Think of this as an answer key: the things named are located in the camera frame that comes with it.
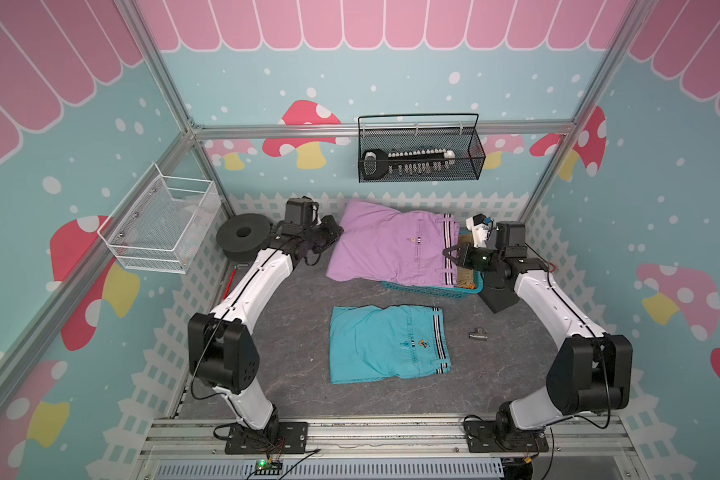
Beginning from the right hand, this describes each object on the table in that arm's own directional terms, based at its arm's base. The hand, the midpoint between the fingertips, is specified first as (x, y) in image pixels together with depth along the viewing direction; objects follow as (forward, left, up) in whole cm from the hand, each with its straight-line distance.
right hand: (446, 250), depth 84 cm
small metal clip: (-15, -12, -22) cm, 29 cm away
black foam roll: (+19, +68, -13) cm, 72 cm away
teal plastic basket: (-2, -1, -17) cm, 18 cm away
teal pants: (-19, +20, -20) cm, 34 cm away
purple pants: (+2, +17, 0) cm, 17 cm away
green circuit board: (-48, +48, -24) cm, 73 cm away
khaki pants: (-8, -4, -1) cm, 9 cm away
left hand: (+4, +29, +4) cm, 29 cm away
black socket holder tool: (+24, +19, +13) cm, 33 cm away
